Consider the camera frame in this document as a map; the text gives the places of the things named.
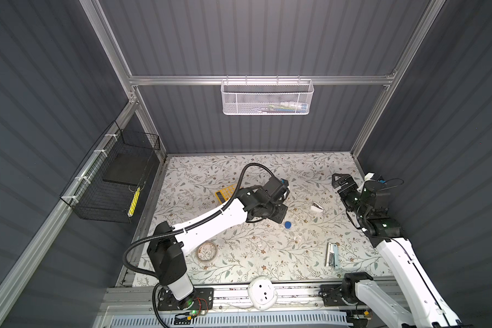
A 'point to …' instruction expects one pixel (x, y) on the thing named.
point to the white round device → (262, 292)
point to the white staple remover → (316, 207)
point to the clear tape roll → (206, 251)
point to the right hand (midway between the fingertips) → (339, 182)
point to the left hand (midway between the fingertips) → (282, 211)
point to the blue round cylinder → (288, 225)
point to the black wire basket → (104, 186)
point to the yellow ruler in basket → (133, 204)
